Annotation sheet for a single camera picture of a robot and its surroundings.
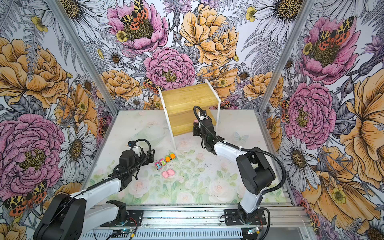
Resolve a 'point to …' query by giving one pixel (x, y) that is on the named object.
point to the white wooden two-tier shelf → (180, 104)
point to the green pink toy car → (163, 162)
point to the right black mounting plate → (232, 218)
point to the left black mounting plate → (135, 218)
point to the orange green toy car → (172, 156)
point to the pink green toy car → (158, 165)
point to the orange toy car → (167, 159)
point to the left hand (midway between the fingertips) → (148, 155)
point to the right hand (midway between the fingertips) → (196, 126)
